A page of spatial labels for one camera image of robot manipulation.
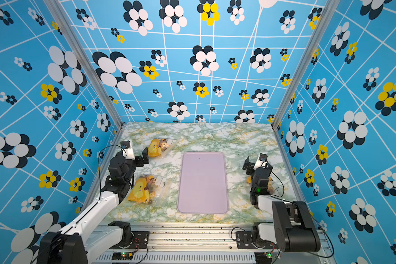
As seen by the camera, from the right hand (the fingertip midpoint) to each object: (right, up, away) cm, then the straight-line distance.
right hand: (260, 158), depth 87 cm
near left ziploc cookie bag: (-60, -17, 0) cm, 62 cm away
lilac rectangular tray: (-31, -15, +4) cm, 35 cm away
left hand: (-63, +7, -6) cm, 64 cm away
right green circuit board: (-4, -41, -17) cm, 44 cm away
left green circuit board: (-67, -41, -15) cm, 80 cm away
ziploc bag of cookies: (-60, +6, +15) cm, 62 cm away
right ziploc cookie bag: (+9, -15, +1) cm, 18 cm away
